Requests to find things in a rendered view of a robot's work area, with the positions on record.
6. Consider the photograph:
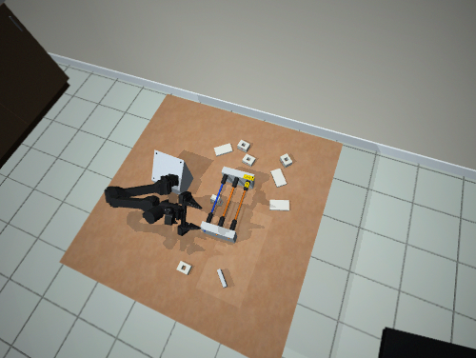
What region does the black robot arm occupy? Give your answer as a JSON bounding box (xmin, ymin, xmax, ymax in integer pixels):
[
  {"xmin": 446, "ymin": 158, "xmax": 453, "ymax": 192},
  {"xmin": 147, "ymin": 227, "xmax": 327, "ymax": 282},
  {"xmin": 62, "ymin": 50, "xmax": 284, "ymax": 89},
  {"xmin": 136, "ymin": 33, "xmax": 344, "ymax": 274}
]
[{"xmin": 104, "ymin": 174, "xmax": 179, "ymax": 226}]

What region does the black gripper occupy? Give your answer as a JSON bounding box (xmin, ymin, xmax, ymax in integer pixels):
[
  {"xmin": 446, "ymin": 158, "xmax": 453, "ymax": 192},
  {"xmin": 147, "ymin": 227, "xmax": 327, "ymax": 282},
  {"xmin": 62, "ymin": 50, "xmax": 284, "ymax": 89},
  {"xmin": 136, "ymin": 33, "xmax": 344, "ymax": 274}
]
[{"xmin": 169, "ymin": 191, "xmax": 202, "ymax": 236}]

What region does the white flat bar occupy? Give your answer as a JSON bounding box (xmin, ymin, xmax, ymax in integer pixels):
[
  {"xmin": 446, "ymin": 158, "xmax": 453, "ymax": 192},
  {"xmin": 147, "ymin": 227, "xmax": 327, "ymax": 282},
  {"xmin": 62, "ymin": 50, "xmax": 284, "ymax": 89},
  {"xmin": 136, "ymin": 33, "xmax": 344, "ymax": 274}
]
[{"xmin": 217, "ymin": 269, "xmax": 228, "ymax": 288}]

